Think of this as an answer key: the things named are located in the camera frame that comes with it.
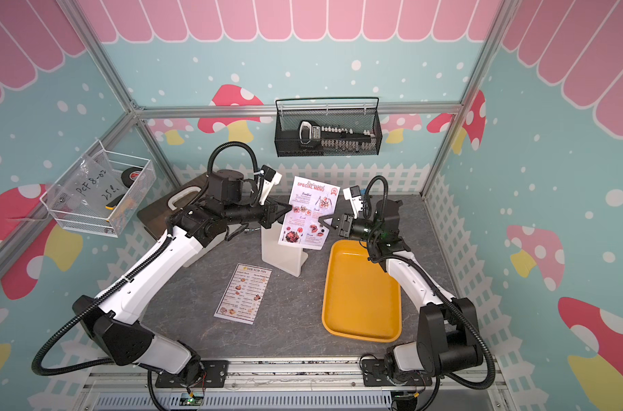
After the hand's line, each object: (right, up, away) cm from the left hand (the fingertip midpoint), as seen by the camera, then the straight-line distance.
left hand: (289, 211), depth 70 cm
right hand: (+9, -3, +3) cm, 10 cm away
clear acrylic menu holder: (-6, -18, +32) cm, 37 cm away
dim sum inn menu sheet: (-19, -29, +20) cm, 39 cm away
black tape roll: (-51, +12, +9) cm, 53 cm away
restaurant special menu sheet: (+6, +3, +1) cm, 7 cm away
